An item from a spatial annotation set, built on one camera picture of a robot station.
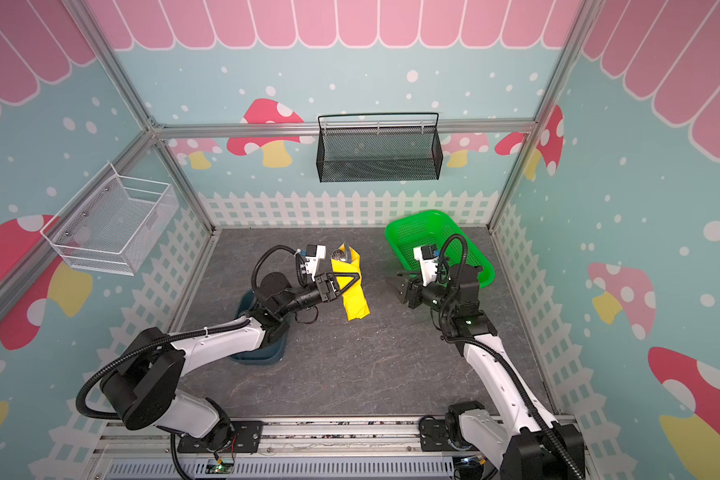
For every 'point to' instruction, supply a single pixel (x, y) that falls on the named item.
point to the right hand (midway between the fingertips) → (392, 276)
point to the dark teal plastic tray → (271, 353)
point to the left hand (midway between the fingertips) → (360, 284)
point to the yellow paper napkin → (354, 299)
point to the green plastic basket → (431, 227)
